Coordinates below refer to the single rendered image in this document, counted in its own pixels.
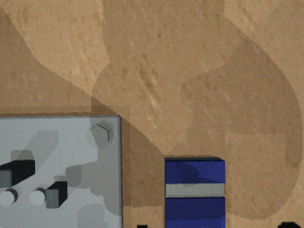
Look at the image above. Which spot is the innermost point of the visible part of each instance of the grey metal stop block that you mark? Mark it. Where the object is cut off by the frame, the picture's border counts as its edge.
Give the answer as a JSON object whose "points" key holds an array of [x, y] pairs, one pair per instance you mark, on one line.
{"points": [[14, 172]]}

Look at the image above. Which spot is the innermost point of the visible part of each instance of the blue rectangular block with white slot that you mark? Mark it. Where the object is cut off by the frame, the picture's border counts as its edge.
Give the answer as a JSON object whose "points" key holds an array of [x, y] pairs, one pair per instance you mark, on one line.
{"points": [[194, 192]]}

